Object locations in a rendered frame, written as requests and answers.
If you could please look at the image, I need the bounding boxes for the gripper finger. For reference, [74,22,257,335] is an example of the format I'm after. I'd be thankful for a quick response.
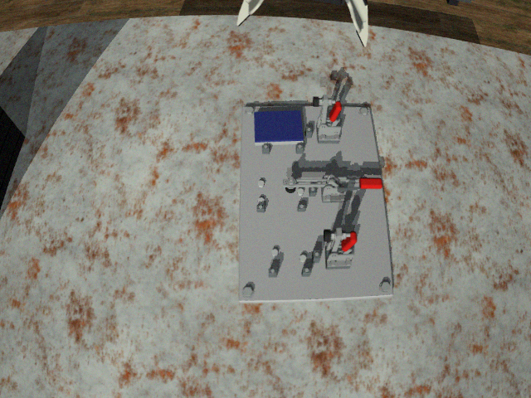
[237,0,264,26]
[345,0,368,47]

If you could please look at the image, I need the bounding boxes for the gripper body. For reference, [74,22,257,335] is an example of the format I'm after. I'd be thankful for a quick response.
[314,0,345,6]

